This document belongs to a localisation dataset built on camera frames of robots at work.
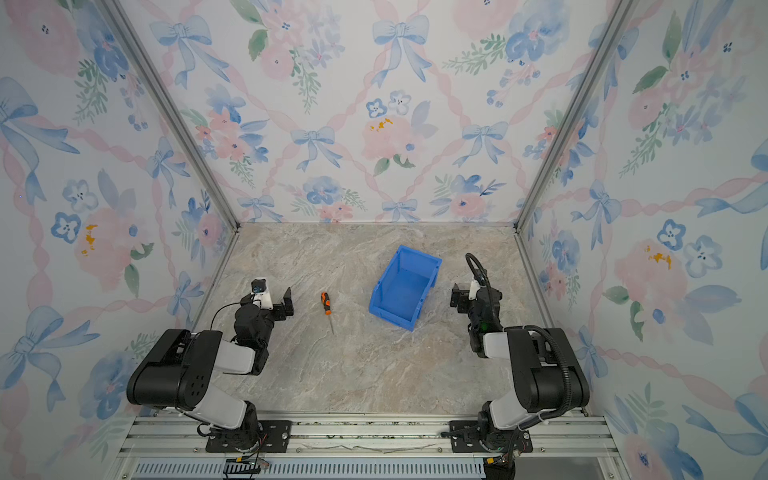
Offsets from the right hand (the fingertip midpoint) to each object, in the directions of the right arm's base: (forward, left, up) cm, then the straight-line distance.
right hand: (472, 283), depth 94 cm
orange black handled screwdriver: (-3, +47, -6) cm, 47 cm away
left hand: (-4, +61, +3) cm, 61 cm away
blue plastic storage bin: (+4, +21, -8) cm, 23 cm away
